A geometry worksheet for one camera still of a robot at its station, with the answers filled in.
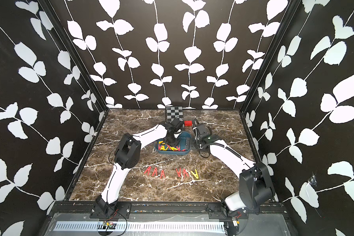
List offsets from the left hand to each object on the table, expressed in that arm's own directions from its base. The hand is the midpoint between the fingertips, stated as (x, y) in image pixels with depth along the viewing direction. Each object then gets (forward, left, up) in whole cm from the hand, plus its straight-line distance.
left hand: (175, 142), depth 99 cm
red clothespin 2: (-19, +13, -1) cm, 23 cm away
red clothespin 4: (-22, -2, -1) cm, 22 cm away
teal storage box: (+2, -6, -5) cm, 8 cm away
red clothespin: (-18, +17, -2) cm, 25 cm away
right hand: (-7, -9, +10) cm, 15 cm away
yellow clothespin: (-22, -12, -1) cm, 25 cm away
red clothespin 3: (-21, +8, -1) cm, 23 cm away
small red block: (+17, -10, 0) cm, 19 cm away
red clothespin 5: (-21, -5, -2) cm, 21 cm away
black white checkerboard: (+27, +1, +1) cm, 27 cm away
